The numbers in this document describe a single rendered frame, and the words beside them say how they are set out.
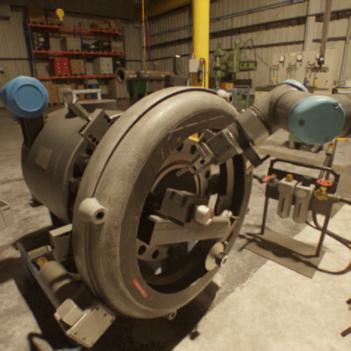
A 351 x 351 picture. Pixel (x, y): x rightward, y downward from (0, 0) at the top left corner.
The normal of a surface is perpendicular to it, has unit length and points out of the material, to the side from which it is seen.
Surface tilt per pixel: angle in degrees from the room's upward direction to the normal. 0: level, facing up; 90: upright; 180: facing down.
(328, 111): 94
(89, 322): 90
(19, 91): 90
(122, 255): 90
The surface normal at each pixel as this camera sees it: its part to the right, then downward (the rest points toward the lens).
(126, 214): 0.72, 0.24
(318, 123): -0.03, 0.44
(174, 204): -0.63, -0.14
